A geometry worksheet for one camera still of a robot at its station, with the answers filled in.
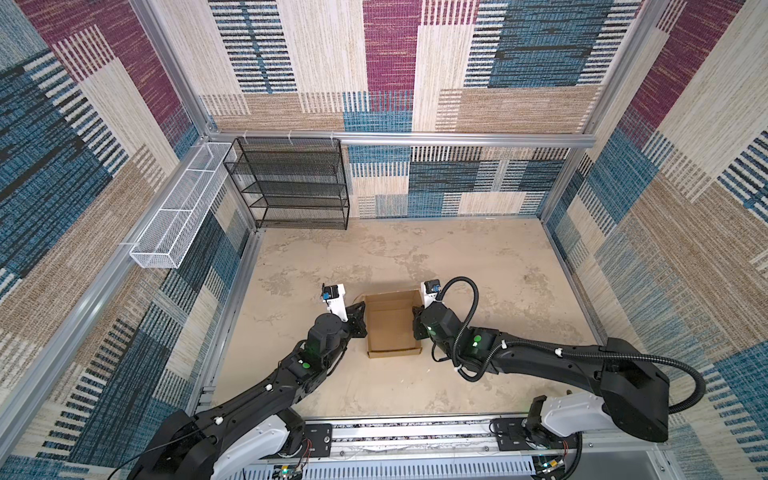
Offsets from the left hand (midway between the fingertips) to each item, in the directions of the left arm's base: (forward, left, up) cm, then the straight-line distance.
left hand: (367, 302), depth 81 cm
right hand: (-1, -13, -4) cm, 14 cm away
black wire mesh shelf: (+49, +29, +1) cm, 57 cm away
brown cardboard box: (+2, -6, -17) cm, 18 cm away
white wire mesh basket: (+6, +46, +18) cm, 50 cm away
